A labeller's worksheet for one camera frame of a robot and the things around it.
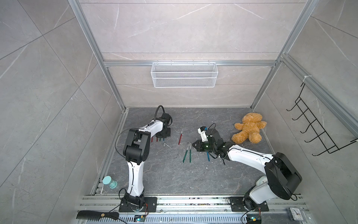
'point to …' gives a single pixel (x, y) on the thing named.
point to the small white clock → (296, 213)
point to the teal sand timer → (107, 180)
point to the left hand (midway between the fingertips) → (166, 133)
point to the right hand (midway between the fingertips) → (194, 144)
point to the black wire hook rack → (322, 136)
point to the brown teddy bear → (250, 128)
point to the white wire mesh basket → (182, 75)
